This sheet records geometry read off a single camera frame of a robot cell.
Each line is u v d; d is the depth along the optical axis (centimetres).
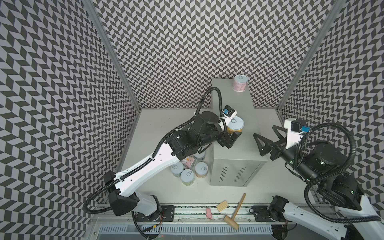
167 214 74
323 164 35
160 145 43
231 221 70
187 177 81
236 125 58
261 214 74
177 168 83
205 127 43
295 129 42
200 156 88
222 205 77
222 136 52
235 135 52
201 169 82
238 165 91
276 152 45
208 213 73
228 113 49
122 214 45
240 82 76
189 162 84
